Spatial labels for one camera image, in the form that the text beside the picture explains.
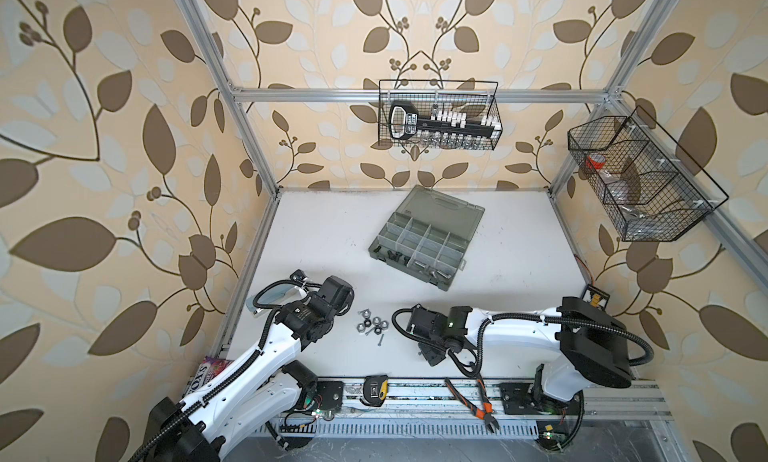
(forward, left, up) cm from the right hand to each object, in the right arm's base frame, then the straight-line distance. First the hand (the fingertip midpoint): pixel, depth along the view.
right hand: (431, 355), depth 81 cm
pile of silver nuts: (+9, +17, 0) cm, 19 cm away
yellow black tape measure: (-9, +15, +3) cm, 18 cm away
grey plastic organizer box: (+39, -3, +2) cm, 39 cm away
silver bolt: (+25, -3, +2) cm, 25 cm away
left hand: (+13, +26, +11) cm, 31 cm away
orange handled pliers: (-14, -12, +1) cm, 18 cm away
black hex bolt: (+32, +9, +1) cm, 34 cm away
